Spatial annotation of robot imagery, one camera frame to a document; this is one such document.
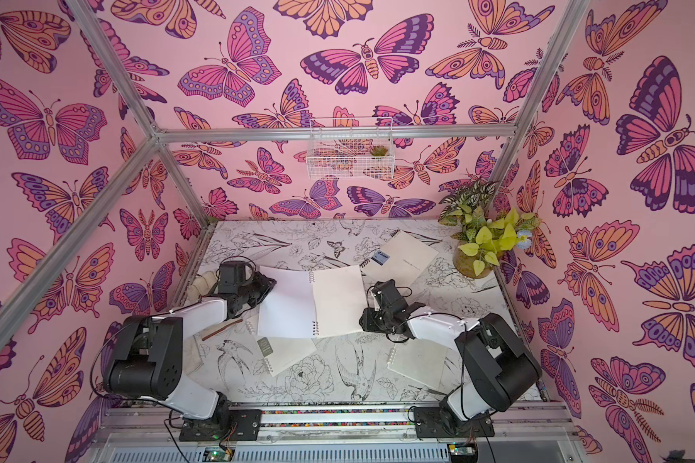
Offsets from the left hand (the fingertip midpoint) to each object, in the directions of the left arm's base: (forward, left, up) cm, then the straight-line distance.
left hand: (279, 278), depth 95 cm
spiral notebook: (-22, -3, -7) cm, 24 cm away
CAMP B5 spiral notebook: (+13, -42, -6) cm, 44 cm away
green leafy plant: (+4, -62, +17) cm, 65 cm away
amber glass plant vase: (+9, -64, -4) cm, 65 cm away
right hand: (-12, -28, -4) cm, 31 cm away
